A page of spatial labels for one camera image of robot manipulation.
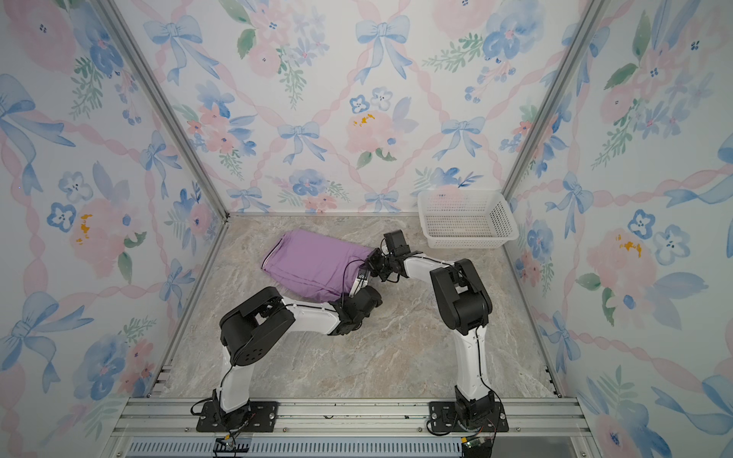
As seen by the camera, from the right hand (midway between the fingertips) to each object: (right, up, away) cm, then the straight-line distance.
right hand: (361, 263), depth 99 cm
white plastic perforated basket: (+43, +17, +19) cm, 50 cm away
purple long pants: (-17, -1, +1) cm, 17 cm away
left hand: (+1, -9, -3) cm, 10 cm away
